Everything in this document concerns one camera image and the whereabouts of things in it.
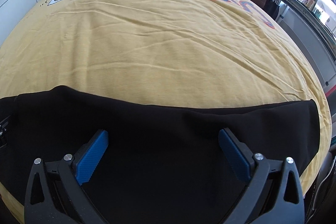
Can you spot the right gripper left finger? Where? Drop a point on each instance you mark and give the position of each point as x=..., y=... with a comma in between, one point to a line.
x=54, y=191

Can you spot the yellow cartoon bed cover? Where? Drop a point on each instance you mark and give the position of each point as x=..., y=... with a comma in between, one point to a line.
x=202, y=54

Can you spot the black bag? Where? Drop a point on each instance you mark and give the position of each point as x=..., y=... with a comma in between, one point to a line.
x=272, y=7

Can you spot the long window desk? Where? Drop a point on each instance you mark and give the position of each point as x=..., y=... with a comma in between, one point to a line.
x=312, y=37

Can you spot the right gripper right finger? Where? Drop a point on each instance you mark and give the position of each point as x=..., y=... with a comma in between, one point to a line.
x=273, y=193

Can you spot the black pants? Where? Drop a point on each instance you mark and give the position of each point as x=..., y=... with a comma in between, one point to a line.
x=163, y=164

